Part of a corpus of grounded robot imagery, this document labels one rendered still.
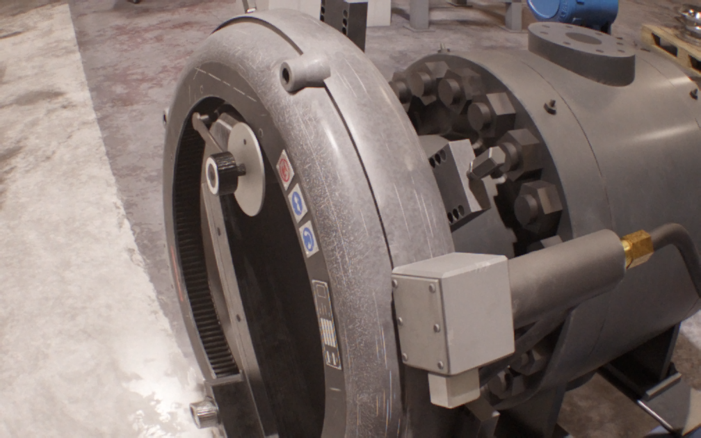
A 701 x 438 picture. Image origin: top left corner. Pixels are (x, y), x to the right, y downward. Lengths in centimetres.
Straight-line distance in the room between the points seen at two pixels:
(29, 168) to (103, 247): 83
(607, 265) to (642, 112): 45
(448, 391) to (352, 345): 13
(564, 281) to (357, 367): 24
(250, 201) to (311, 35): 21
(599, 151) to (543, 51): 22
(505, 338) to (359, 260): 18
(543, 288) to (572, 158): 33
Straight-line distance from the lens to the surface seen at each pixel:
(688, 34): 604
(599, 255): 103
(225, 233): 122
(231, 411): 129
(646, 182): 135
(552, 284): 97
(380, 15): 530
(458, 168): 99
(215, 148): 122
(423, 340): 92
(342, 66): 106
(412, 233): 98
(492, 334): 91
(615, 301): 133
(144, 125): 376
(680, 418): 168
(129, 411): 204
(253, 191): 113
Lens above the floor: 125
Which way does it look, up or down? 25 degrees down
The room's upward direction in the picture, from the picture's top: 2 degrees clockwise
